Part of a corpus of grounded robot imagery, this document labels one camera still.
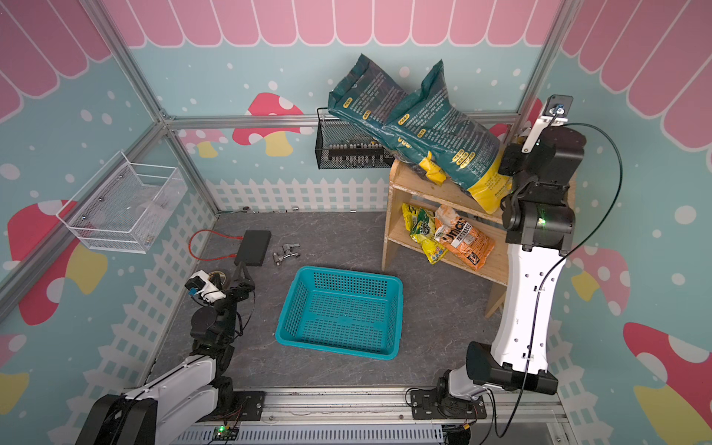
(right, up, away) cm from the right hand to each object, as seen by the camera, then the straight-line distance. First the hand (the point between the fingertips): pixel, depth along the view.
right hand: (535, 135), depth 54 cm
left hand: (-72, -30, +27) cm, 82 cm away
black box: (-78, -24, +54) cm, 97 cm away
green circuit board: (-71, -72, +18) cm, 102 cm away
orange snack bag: (-6, -21, +22) cm, 31 cm away
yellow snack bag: (-18, -16, +25) cm, 34 cm away
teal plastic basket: (-41, -45, +37) cm, 71 cm away
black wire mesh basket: (-41, +12, +39) cm, 58 cm away
